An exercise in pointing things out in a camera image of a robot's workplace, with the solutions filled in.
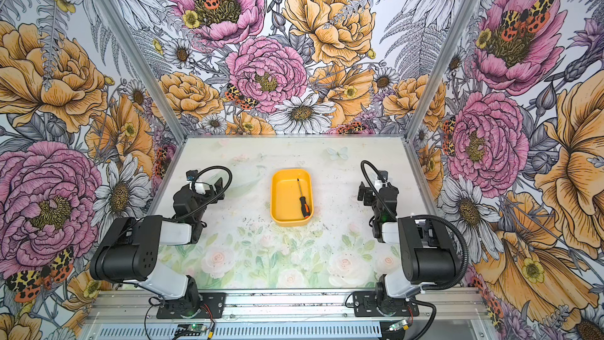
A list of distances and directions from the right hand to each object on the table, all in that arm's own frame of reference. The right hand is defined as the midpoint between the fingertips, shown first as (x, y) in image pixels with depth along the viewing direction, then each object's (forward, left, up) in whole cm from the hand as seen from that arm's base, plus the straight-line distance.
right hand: (373, 188), depth 94 cm
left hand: (+2, +64, +2) cm, 64 cm away
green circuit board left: (-43, +62, -7) cm, 76 cm away
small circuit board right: (-44, -1, -7) cm, 44 cm away
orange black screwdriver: (-6, +27, -5) cm, 28 cm away
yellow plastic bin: (-3, +35, -8) cm, 36 cm away
